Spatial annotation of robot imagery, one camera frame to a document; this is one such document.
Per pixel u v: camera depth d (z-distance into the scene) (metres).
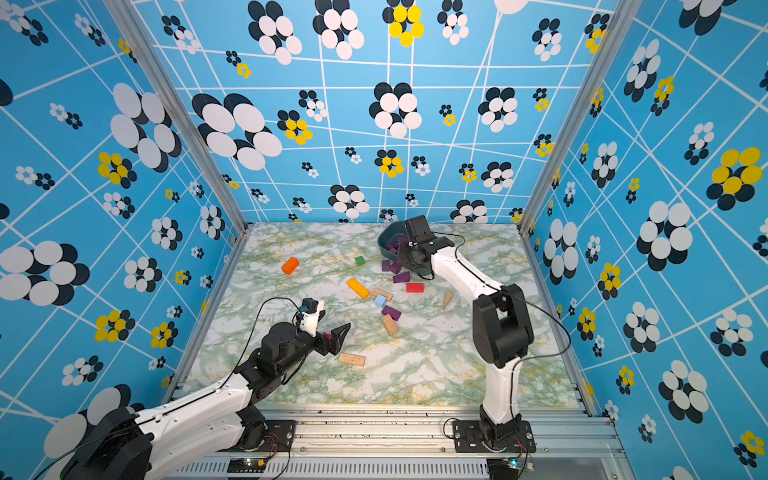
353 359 0.85
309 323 0.71
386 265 1.06
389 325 0.91
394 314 0.94
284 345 0.62
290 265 1.07
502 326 0.50
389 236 1.13
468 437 0.72
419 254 0.70
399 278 1.05
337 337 0.72
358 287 1.02
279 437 0.73
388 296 0.99
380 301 0.96
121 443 0.45
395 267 1.05
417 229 0.73
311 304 0.69
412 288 1.02
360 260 1.08
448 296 0.98
